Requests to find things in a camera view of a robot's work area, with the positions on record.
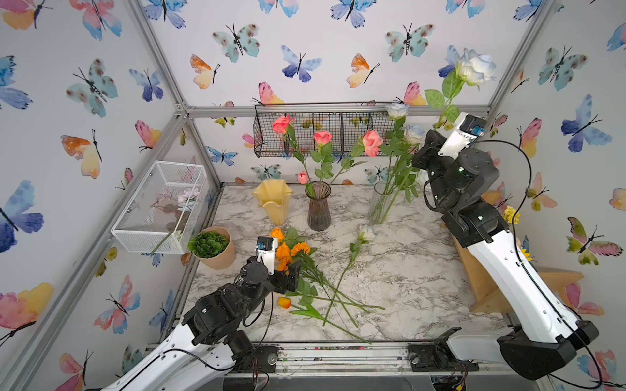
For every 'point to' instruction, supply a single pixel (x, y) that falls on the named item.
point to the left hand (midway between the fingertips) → (289, 259)
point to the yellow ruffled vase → (275, 195)
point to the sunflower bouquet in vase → (526, 251)
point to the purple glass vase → (319, 212)
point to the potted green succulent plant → (214, 248)
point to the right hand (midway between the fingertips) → (436, 126)
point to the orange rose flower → (277, 233)
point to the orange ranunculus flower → (284, 257)
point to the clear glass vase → (382, 199)
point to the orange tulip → (285, 303)
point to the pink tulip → (302, 177)
